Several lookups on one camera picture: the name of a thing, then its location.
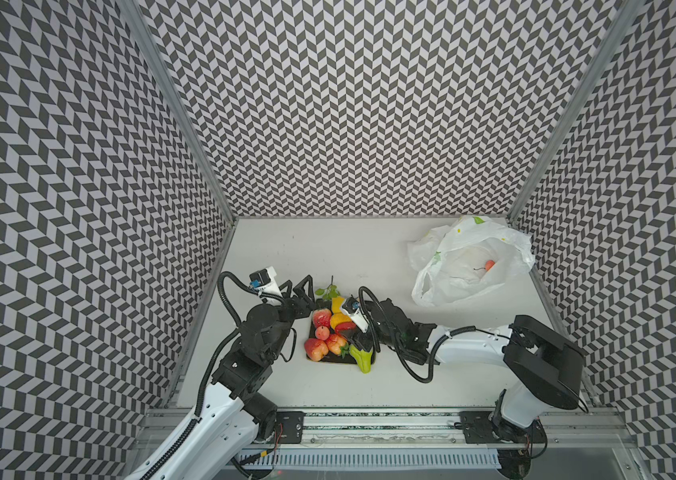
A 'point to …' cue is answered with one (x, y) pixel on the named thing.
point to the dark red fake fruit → (342, 326)
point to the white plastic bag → (465, 259)
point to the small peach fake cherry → (322, 332)
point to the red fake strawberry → (315, 349)
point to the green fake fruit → (362, 358)
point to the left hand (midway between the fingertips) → (304, 281)
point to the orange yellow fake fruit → (338, 318)
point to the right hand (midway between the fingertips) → (347, 329)
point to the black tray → (326, 304)
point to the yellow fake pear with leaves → (332, 293)
